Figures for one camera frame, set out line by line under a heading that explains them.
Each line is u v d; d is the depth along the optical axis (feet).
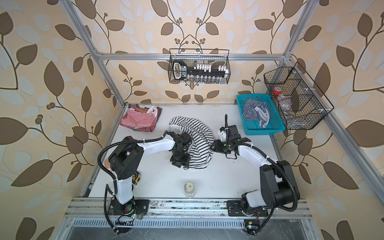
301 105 2.41
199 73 2.75
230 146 2.15
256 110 3.67
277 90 2.87
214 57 2.99
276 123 3.31
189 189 2.32
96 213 2.41
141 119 3.56
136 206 2.42
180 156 2.55
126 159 1.65
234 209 2.40
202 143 3.01
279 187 1.40
